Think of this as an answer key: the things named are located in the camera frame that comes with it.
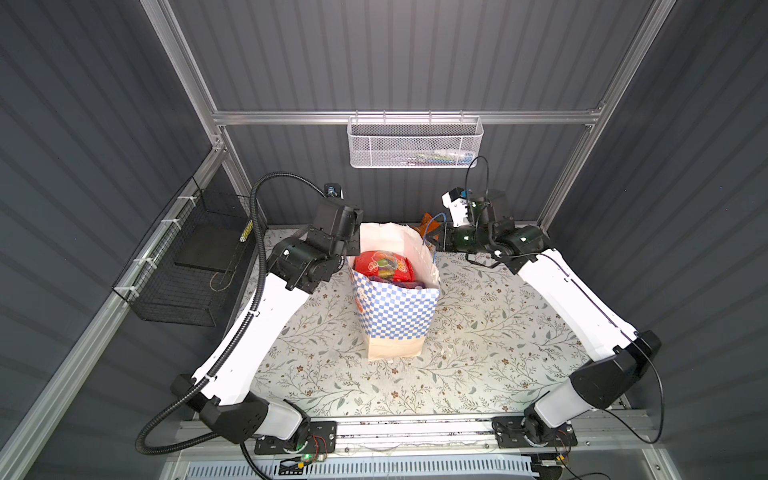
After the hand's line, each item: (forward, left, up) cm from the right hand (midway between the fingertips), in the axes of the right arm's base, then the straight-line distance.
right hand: (429, 237), depth 72 cm
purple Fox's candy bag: (-4, +5, -14) cm, 15 cm away
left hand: (-2, +21, +6) cm, 22 cm away
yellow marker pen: (+5, +50, -4) cm, 50 cm away
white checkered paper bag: (-17, +8, -10) cm, 21 cm away
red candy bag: (+1, +11, -12) cm, 17 cm away
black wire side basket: (-5, +58, -4) cm, 58 cm away
